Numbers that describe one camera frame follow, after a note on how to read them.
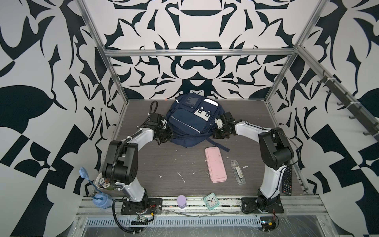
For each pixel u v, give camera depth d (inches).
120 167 18.3
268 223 28.0
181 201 27.1
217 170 33.0
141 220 28.6
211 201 29.3
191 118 40.4
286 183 31.8
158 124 30.6
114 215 27.1
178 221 28.1
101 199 27.1
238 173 32.8
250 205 29.3
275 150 20.4
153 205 28.7
